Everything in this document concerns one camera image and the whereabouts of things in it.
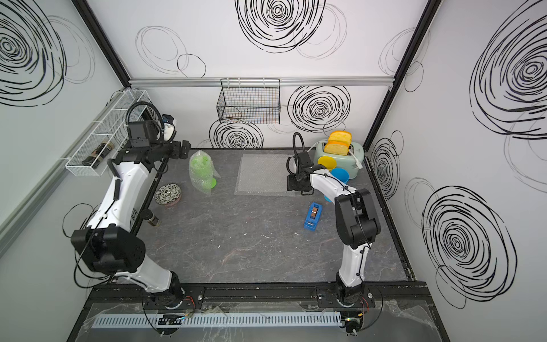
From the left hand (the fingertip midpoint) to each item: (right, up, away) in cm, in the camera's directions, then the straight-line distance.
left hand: (177, 142), depth 81 cm
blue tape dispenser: (+53, -33, +7) cm, 63 cm away
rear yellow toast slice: (+68, +5, +15) cm, 70 cm away
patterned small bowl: (-12, -23, +18) cm, 32 cm away
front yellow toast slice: (+65, -1, +12) cm, 66 cm away
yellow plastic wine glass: (+61, -7, +13) cm, 63 cm away
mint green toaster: (+70, -8, +13) cm, 72 cm away
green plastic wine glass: (+5, -10, +10) cm, 15 cm away
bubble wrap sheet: (+32, -14, +27) cm, 44 cm away
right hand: (+46, -18, +15) cm, 52 cm away
